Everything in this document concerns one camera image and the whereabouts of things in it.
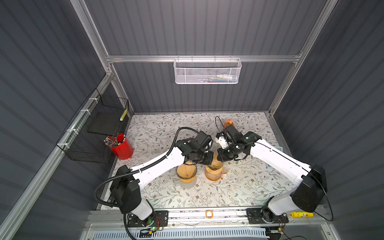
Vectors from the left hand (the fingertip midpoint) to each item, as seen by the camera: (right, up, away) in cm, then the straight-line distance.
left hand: (213, 160), depth 77 cm
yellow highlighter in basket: (-49, +24, +5) cm, 55 cm away
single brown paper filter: (-14, -6, +2) cm, 15 cm away
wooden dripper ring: (-13, -10, 0) cm, 17 cm away
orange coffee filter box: (+13, +21, +25) cm, 35 cm away
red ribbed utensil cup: (-52, +6, +8) cm, 53 cm away
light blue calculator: (+46, +4, +19) cm, 50 cm away
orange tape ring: (-3, -27, -4) cm, 28 cm away
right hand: (+3, 0, +2) cm, 4 cm away
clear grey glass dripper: (-10, -6, -3) cm, 12 cm away
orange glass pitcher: (+2, -12, +10) cm, 16 cm away
